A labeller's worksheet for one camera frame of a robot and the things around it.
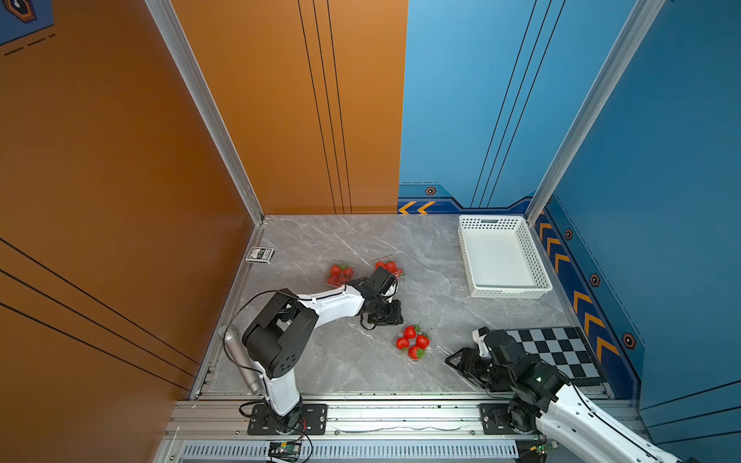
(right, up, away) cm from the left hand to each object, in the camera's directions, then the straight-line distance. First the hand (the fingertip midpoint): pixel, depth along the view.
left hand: (404, 317), depth 89 cm
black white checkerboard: (+44, -7, -8) cm, 46 cm away
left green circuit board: (-31, -29, -18) cm, 46 cm away
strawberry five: (-4, +15, +13) cm, 20 cm away
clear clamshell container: (-1, +13, +9) cm, 16 cm away
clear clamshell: (+2, -6, -4) cm, 8 cm away
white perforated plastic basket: (+39, +17, +19) cm, 46 cm away
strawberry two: (+5, -6, -6) cm, 9 cm away
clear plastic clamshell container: (-21, +10, +10) cm, 26 cm away
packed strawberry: (-18, +13, +10) cm, 25 cm away
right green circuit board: (+32, -27, -20) cm, 46 cm away
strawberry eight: (-7, +16, +13) cm, 22 cm away
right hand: (+12, -11, -10) cm, 19 cm away
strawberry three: (-1, -6, -5) cm, 8 cm away
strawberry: (-23, +14, +13) cm, 30 cm away
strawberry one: (+2, -3, -4) cm, 5 cm away
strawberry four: (+3, -8, -8) cm, 12 cm away
